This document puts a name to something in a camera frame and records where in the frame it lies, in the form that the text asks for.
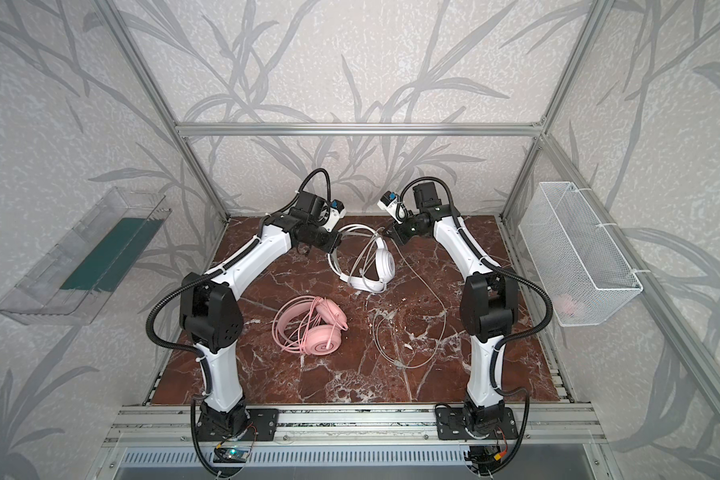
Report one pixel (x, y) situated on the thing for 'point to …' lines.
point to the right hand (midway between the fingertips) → (389, 222)
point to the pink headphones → (308, 324)
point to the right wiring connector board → (483, 459)
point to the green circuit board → (230, 455)
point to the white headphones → (385, 262)
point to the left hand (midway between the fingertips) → (343, 231)
